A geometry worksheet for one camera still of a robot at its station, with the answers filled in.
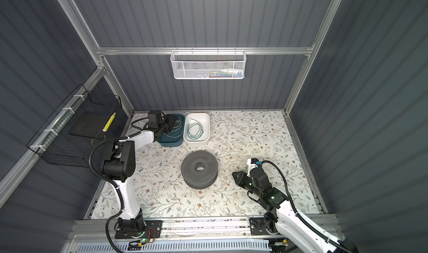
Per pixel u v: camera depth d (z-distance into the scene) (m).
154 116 0.81
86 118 0.77
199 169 0.91
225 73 0.92
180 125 1.07
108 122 0.78
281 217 0.56
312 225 0.48
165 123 0.89
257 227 0.73
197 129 1.10
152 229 0.73
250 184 0.69
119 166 0.54
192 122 1.11
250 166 0.75
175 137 1.05
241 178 0.71
